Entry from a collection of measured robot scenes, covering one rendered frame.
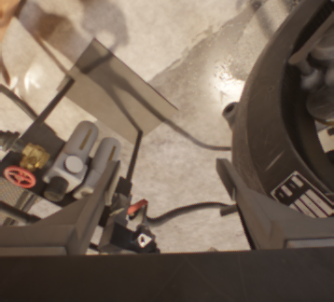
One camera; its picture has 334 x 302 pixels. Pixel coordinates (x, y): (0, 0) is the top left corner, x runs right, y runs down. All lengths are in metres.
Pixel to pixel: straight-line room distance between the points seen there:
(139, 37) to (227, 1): 0.30
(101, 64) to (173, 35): 0.29
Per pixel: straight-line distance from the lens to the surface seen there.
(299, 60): 0.39
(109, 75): 0.97
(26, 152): 0.68
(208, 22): 0.86
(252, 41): 0.89
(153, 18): 0.86
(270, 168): 0.30
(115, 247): 0.56
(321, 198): 0.26
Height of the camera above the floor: 0.83
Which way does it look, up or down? 49 degrees down
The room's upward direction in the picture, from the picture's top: 172 degrees counter-clockwise
